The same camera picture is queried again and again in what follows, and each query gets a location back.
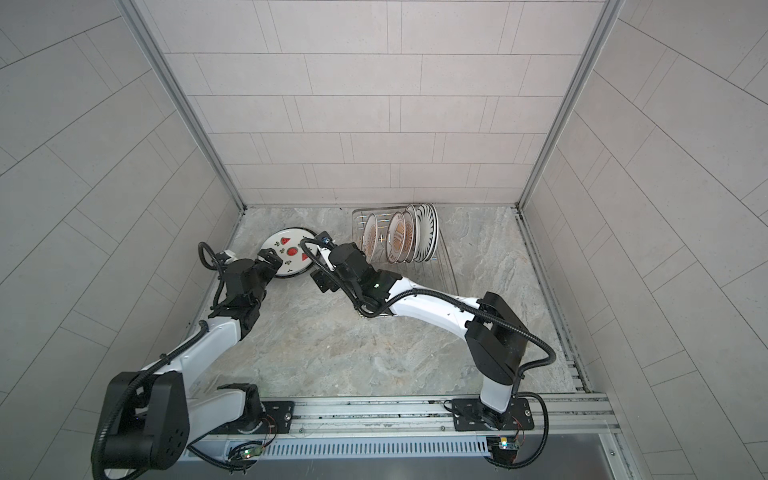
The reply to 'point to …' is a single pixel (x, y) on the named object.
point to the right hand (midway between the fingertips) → (325, 260)
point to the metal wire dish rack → (440, 265)
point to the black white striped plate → (425, 228)
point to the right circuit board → (504, 449)
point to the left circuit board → (251, 451)
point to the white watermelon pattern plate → (286, 245)
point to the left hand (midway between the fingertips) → (275, 252)
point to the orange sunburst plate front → (370, 237)
